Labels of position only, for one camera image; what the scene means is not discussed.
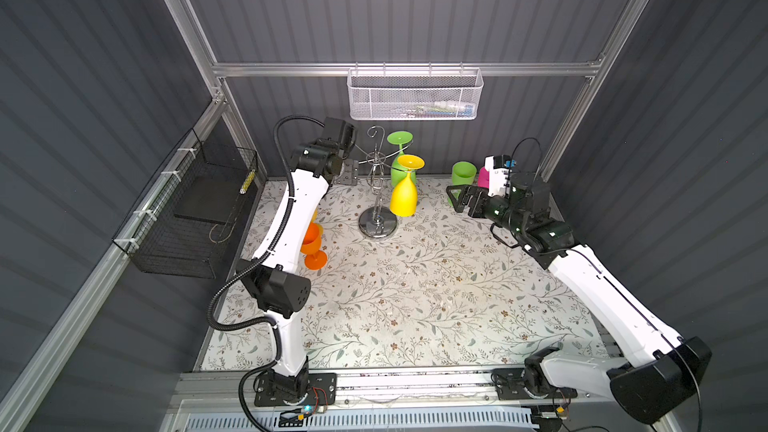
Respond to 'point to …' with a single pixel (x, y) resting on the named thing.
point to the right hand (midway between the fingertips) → (463, 192)
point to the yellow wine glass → (403, 196)
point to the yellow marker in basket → (248, 180)
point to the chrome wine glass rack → (379, 221)
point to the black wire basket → (191, 218)
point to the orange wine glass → (311, 245)
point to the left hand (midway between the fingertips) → (334, 170)
